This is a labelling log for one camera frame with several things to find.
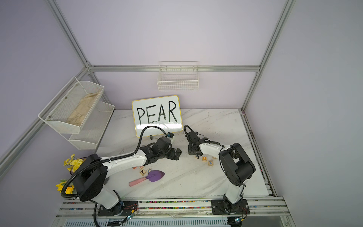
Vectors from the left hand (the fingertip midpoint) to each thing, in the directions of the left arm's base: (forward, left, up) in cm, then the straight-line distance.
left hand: (174, 152), depth 88 cm
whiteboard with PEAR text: (+29, +8, +6) cm, 31 cm away
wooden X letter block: (-5, -23, -6) cm, 24 cm away
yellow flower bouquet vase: (-16, +44, +18) cm, 51 cm away
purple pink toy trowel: (-13, +12, -5) cm, 19 cm away
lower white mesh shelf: (+13, +56, +4) cm, 58 cm away
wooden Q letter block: (-2, -20, -6) cm, 21 cm away
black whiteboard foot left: (+15, +18, -6) cm, 24 cm away
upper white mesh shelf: (+12, +58, +25) cm, 64 cm away
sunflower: (-26, +41, +17) cm, 52 cm away
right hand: (+4, -11, -7) cm, 14 cm away
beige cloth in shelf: (+10, +52, +23) cm, 58 cm away
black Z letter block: (-10, +19, -6) cm, 23 cm away
